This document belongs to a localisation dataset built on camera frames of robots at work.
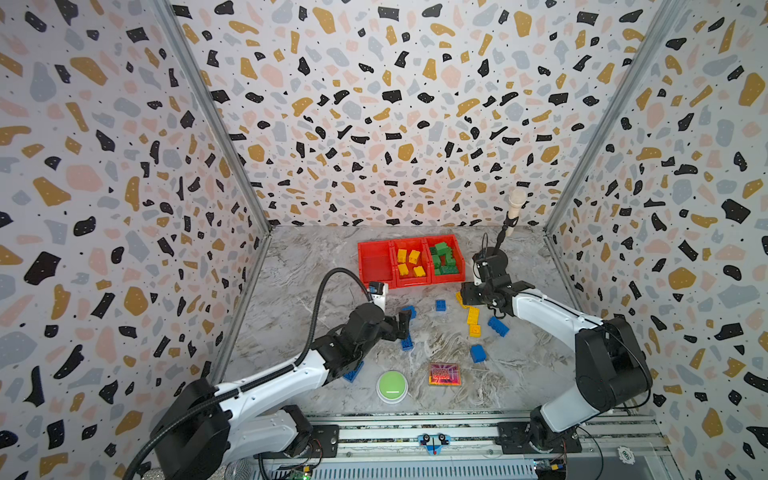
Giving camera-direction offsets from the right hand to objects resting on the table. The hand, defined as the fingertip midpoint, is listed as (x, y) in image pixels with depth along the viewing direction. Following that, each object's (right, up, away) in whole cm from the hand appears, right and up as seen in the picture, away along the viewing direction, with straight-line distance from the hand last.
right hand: (469, 284), depth 92 cm
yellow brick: (-15, +3, +13) cm, 20 cm away
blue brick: (+9, -13, +1) cm, 16 cm away
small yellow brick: (+2, -15, 0) cm, 15 cm away
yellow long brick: (-4, -4, -5) cm, 7 cm away
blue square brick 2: (-17, -9, +6) cm, 20 cm away
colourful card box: (-9, -24, -9) cm, 27 cm away
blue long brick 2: (-19, -18, -2) cm, 26 cm away
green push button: (-23, -27, -12) cm, 37 cm away
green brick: (-6, +12, +18) cm, 22 cm away
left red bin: (-30, +7, +14) cm, 33 cm away
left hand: (-21, -5, -14) cm, 25 cm away
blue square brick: (+2, -21, -3) cm, 21 cm away
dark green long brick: (-8, +6, +16) cm, 19 cm away
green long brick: (-3, +6, +14) cm, 15 cm away
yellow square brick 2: (-16, +8, +17) cm, 25 cm away
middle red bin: (-20, +11, +20) cm, 31 cm away
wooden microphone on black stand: (+14, +8, +18) cm, 24 cm away
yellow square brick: (-20, +4, +14) cm, 25 cm away
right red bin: (-1, +10, +14) cm, 17 cm away
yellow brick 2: (+2, -11, +3) cm, 11 cm away
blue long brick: (-35, -25, -9) cm, 44 cm away
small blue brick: (-8, -7, +5) cm, 12 cm away
